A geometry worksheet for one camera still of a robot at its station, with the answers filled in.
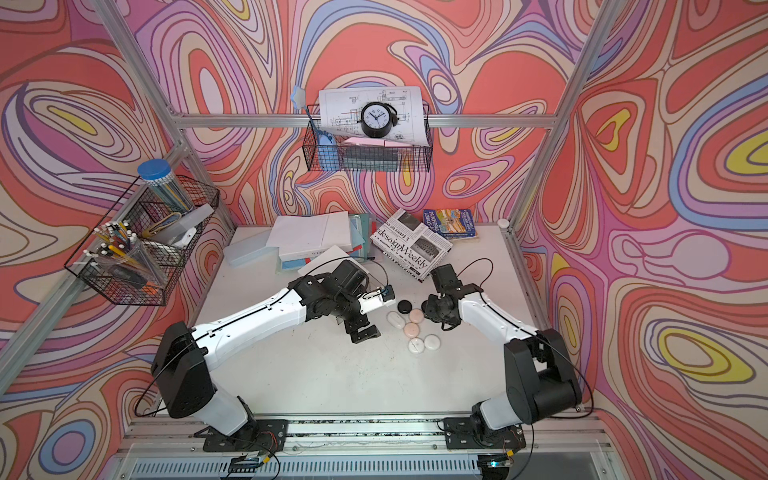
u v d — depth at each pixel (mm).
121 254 598
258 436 722
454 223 1150
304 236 1115
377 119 800
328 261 636
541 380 432
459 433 734
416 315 939
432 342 882
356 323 695
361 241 1106
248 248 1115
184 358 413
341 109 842
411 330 904
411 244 1052
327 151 796
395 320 923
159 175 702
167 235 739
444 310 753
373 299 689
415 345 869
